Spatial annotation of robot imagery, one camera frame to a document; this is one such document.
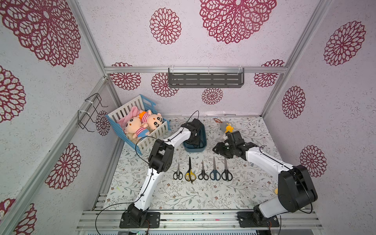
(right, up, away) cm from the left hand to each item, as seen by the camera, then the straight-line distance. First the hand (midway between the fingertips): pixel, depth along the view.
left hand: (193, 142), depth 104 cm
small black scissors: (-10, -19, -15) cm, 26 cm away
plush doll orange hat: (-29, +15, -4) cm, 32 cm away
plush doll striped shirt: (-40, +12, -8) cm, 43 cm away
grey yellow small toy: (+24, +10, +2) cm, 26 cm away
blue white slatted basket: (-35, -1, -12) cm, 37 cm away
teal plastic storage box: (-3, -4, -2) cm, 5 cm away
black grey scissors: (+5, -19, -15) cm, 25 cm away
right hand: (+14, -4, -15) cm, 21 cm away
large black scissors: (+20, -19, -15) cm, 31 cm away
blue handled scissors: (+13, -19, -15) cm, 27 cm away
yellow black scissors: (-3, -19, -16) cm, 25 cm away
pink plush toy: (-42, +21, -1) cm, 47 cm away
